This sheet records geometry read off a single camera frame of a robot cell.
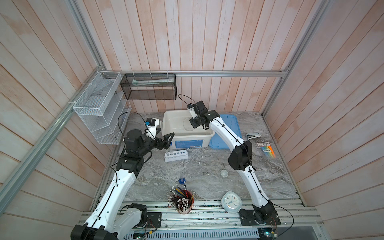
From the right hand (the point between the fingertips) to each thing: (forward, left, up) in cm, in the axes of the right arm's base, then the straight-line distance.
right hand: (193, 119), depth 98 cm
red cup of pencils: (-51, +4, +3) cm, 51 cm away
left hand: (-23, +13, +14) cm, 30 cm away
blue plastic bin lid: (+13, -31, -15) cm, 37 cm away
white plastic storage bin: (+2, +11, -5) cm, 12 cm away
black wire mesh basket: (+22, +31, +11) cm, 40 cm away
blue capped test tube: (-20, +13, -4) cm, 24 cm away
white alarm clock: (-47, -21, -12) cm, 53 cm away
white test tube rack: (-21, +11, -12) cm, 27 cm away
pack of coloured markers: (-14, -50, -14) cm, 54 cm away
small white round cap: (-31, -19, -13) cm, 39 cm away
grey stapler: (-3, -43, -13) cm, 45 cm away
